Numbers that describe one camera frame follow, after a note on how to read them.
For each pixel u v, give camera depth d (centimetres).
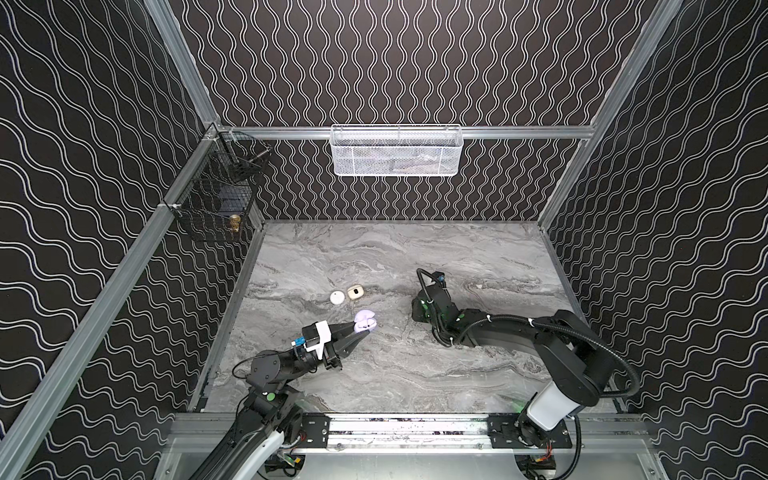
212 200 93
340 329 60
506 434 74
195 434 76
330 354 58
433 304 69
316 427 76
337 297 97
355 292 98
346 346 59
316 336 52
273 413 56
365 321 62
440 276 82
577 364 46
